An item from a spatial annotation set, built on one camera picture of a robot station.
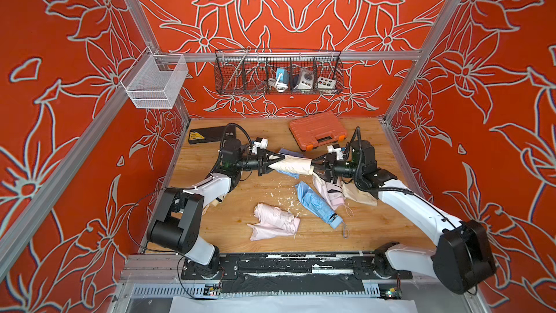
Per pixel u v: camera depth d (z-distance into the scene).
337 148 0.76
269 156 0.76
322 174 0.73
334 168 0.69
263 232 0.78
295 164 0.73
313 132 1.07
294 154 1.03
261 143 0.80
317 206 0.83
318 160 0.72
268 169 0.75
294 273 0.73
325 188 0.90
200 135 1.10
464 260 0.39
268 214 0.81
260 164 0.73
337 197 0.86
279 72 0.83
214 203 0.85
